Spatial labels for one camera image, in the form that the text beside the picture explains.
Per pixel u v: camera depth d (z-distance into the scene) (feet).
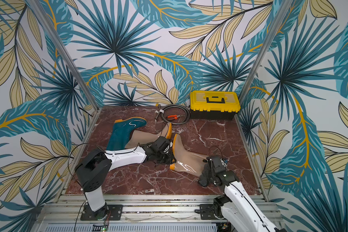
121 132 3.30
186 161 2.89
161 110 3.82
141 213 2.45
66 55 2.81
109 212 2.37
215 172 2.02
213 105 3.36
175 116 3.71
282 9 2.28
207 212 2.40
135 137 3.33
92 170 1.54
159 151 2.35
